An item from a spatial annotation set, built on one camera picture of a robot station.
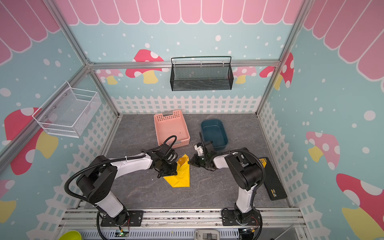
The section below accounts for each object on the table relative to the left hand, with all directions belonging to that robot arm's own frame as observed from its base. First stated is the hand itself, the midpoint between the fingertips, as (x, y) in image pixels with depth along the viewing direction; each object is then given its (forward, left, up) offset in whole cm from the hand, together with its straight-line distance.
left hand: (176, 176), depth 87 cm
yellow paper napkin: (-1, -3, -1) cm, 4 cm away
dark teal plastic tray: (+37, -24, -3) cm, 44 cm away
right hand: (+9, -6, 0) cm, 11 cm away
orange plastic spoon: (+10, -2, 0) cm, 11 cm away
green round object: (-29, +45, +1) cm, 54 cm away
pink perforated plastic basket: (+41, +9, -3) cm, 42 cm away
